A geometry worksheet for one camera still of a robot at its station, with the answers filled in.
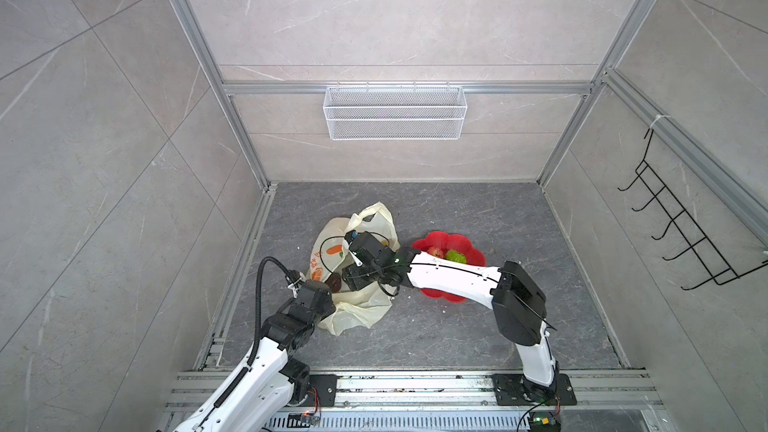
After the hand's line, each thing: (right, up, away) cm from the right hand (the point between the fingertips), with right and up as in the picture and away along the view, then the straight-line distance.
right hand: (350, 271), depth 84 cm
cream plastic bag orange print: (+2, -8, -8) cm, 12 cm away
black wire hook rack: (+79, +10, -21) cm, 82 cm away
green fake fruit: (+32, +3, +8) cm, 33 cm away
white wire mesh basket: (+13, +51, +16) cm, 55 cm away
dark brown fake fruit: (-5, -4, +3) cm, 8 cm away
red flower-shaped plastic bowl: (+31, +7, +14) cm, 35 cm away
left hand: (-7, -6, -1) cm, 9 cm away
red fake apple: (+26, +5, +8) cm, 28 cm away
